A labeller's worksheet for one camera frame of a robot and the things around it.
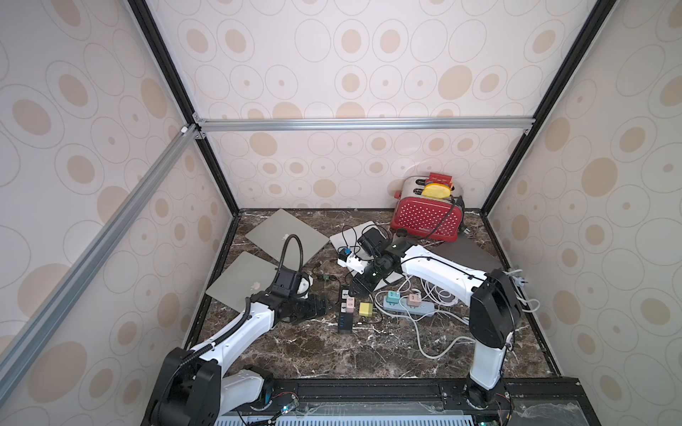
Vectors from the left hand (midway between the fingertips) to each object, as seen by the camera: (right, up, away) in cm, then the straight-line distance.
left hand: (329, 309), depth 82 cm
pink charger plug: (+6, +1, +2) cm, 7 cm away
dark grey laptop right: (+54, +16, +24) cm, 61 cm away
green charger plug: (+20, +3, +3) cm, 21 cm away
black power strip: (+5, -4, +3) cm, 7 cm away
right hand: (+7, +5, +1) cm, 8 cm away
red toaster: (+40, +29, +18) cm, 53 cm away
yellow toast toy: (+39, +40, +18) cm, 59 cm away
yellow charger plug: (+12, -2, +5) cm, 13 cm away
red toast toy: (+41, +45, +19) cm, 64 cm away
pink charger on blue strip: (+27, +2, +3) cm, 27 cm away
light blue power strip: (+23, 0, +5) cm, 24 cm away
